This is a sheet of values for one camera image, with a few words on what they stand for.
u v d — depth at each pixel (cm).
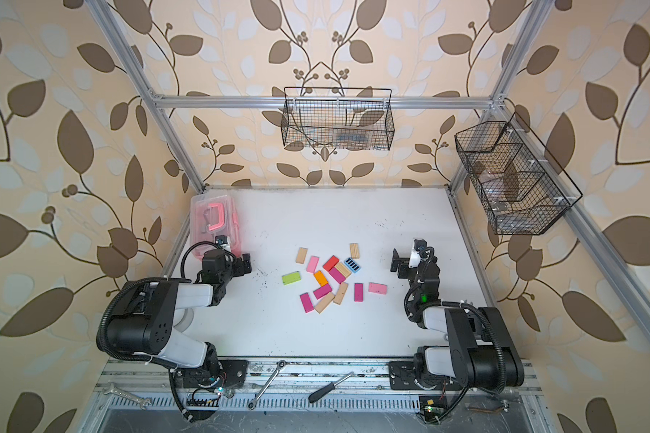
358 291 90
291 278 94
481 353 42
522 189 73
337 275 94
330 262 96
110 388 72
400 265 82
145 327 45
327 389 72
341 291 91
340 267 96
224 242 85
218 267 76
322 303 88
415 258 79
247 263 89
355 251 99
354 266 96
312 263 97
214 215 105
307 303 89
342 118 96
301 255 99
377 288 91
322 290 91
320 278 94
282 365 76
